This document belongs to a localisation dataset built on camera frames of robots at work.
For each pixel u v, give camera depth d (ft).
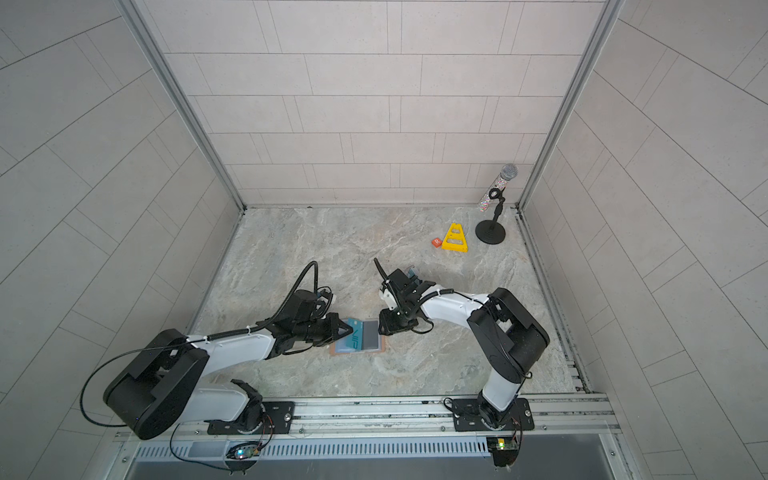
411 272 2.98
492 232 3.54
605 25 2.38
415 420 2.33
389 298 2.69
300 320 2.27
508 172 2.90
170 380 1.36
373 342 2.72
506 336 1.48
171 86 2.71
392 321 2.53
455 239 3.54
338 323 2.56
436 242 3.45
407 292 2.31
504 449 2.23
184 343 1.53
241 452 2.12
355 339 2.69
